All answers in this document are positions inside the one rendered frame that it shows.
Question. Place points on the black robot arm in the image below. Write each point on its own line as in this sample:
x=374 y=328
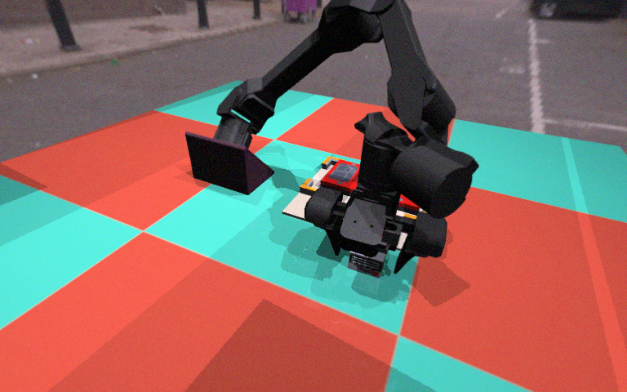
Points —
x=433 y=176

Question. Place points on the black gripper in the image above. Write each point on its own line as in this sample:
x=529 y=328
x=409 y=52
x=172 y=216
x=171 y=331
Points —
x=426 y=235

